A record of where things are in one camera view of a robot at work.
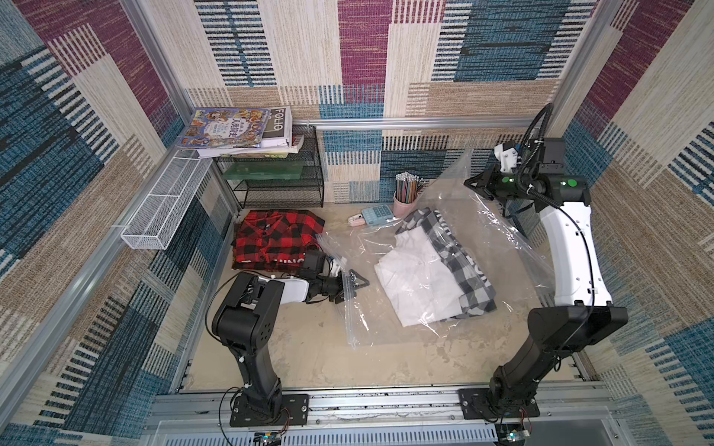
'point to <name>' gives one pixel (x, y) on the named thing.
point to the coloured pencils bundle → (407, 186)
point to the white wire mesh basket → (162, 209)
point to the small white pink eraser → (356, 220)
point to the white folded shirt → (419, 284)
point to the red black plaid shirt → (268, 240)
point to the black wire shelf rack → (279, 181)
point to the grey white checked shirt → (476, 293)
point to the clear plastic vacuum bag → (500, 255)
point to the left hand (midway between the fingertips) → (361, 287)
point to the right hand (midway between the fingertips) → (463, 178)
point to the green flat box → (263, 170)
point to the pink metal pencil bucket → (402, 209)
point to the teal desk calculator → (376, 215)
